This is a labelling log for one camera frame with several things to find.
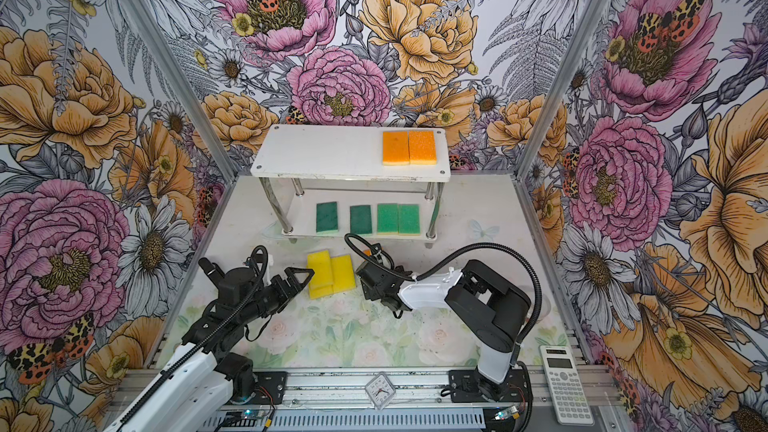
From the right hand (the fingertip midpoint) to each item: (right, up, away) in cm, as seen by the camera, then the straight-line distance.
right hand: (383, 286), depth 92 cm
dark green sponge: (-18, +20, +7) cm, 28 cm away
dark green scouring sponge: (-8, +20, +7) cm, 22 cm away
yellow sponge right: (-12, +3, +1) cm, 13 cm away
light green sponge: (+1, +20, +6) cm, 21 cm away
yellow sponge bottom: (-18, 0, -6) cm, 19 cm away
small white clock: (0, -19, -19) cm, 28 cm away
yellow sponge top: (-19, +7, 0) cm, 20 cm away
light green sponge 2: (+8, +20, +5) cm, 22 cm away
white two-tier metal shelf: (-20, +35, -16) cm, 43 cm away
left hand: (-20, +3, -12) cm, 23 cm away
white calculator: (+45, -21, -20) cm, 53 cm away
